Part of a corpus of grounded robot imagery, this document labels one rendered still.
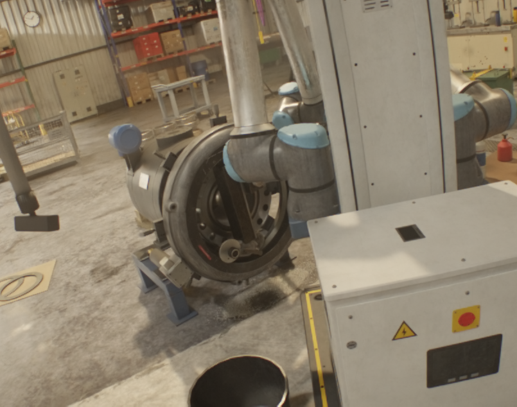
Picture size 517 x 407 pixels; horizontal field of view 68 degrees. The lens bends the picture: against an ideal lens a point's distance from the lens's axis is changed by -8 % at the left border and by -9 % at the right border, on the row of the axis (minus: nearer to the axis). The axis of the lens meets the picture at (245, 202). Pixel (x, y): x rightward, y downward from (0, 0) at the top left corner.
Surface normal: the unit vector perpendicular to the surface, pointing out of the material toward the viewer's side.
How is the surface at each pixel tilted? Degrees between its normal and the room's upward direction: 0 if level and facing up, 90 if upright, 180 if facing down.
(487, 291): 90
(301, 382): 0
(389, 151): 90
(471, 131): 90
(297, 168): 92
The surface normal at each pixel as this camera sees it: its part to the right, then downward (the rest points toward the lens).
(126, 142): 0.55, 0.18
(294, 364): -0.22, -0.91
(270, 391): -0.60, 0.37
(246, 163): -0.46, 0.29
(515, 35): 0.31, 0.29
